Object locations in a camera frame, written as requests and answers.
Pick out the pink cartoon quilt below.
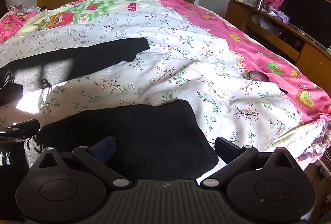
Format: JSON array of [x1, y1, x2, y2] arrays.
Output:
[[0, 0, 331, 170]]

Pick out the metal thermos bottle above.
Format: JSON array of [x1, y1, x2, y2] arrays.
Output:
[[256, 0, 264, 10]]

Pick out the black pants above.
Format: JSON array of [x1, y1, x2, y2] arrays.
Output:
[[1, 38, 218, 180]]

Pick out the floral white bed sheet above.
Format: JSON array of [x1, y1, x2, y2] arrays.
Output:
[[1, 8, 314, 157]]

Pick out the black television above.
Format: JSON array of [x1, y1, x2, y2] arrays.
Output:
[[282, 0, 331, 48]]

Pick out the bedside clutter pile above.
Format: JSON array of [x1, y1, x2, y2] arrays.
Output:
[[8, 2, 41, 15]]

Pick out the wooden TV cabinet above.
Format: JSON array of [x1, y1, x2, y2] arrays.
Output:
[[225, 0, 330, 93]]

